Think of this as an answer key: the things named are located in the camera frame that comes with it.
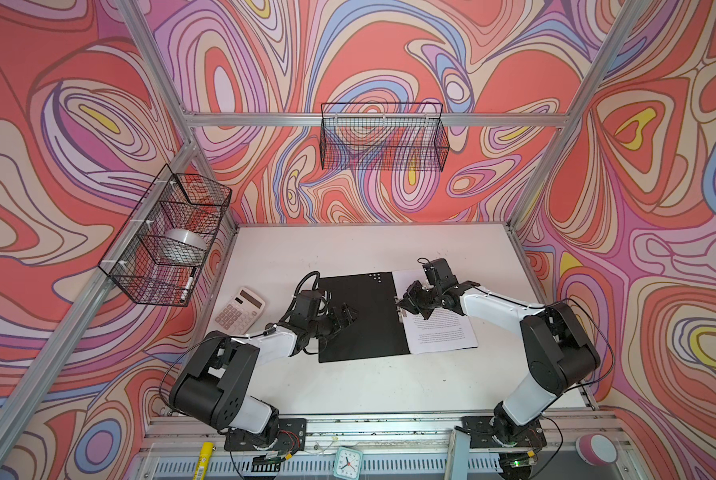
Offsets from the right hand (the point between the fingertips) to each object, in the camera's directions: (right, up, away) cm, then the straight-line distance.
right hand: (398, 307), depth 90 cm
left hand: (-13, -4, -2) cm, 14 cm away
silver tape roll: (-53, +19, -21) cm, 60 cm away
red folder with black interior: (-7, -9, +4) cm, 12 cm away
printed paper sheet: (+13, -7, +1) cm, 15 cm away
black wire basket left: (-62, +15, -17) cm, 66 cm away
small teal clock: (-14, -32, -22) cm, 42 cm away
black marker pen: (-53, +9, -20) cm, 57 cm away
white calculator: (-50, -2, +3) cm, 50 cm away
